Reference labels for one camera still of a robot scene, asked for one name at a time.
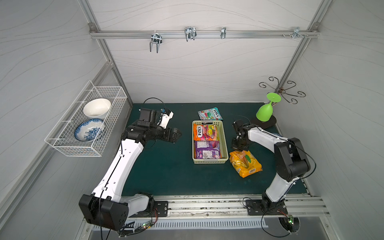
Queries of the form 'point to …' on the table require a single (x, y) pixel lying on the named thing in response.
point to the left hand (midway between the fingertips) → (173, 132)
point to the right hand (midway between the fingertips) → (235, 147)
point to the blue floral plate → (89, 129)
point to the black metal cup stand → (274, 84)
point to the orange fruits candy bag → (205, 132)
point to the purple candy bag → (207, 149)
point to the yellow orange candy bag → (245, 163)
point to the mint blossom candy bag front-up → (212, 114)
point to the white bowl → (97, 107)
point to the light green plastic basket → (223, 147)
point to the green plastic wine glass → (264, 113)
